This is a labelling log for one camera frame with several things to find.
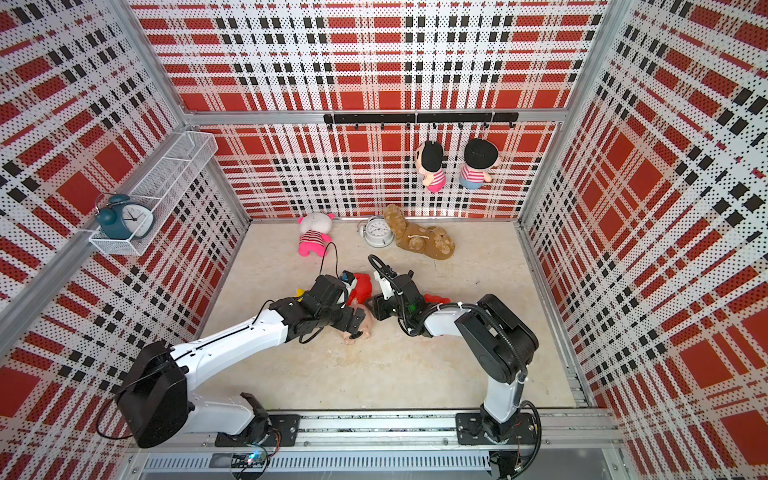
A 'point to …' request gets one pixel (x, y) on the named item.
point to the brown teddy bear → (433, 242)
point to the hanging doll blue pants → (479, 156)
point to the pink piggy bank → (365, 327)
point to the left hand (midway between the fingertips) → (353, 310)
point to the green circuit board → (249, 460)
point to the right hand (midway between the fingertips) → (374, 299)
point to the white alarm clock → (375, 231)
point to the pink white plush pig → (315, 235)
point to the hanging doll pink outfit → (428, 157)
